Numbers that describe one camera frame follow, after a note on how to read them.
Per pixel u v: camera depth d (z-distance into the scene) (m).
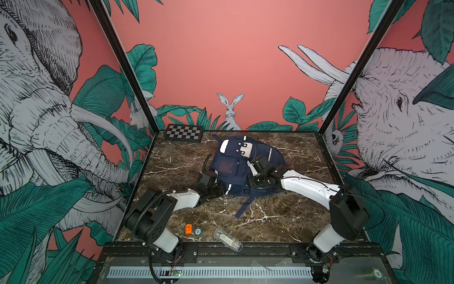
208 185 0.73
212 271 0.70
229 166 0.94
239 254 0.75
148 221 0.44
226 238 0.77
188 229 0.79
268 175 0.66
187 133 1.15
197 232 0.80
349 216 0.45
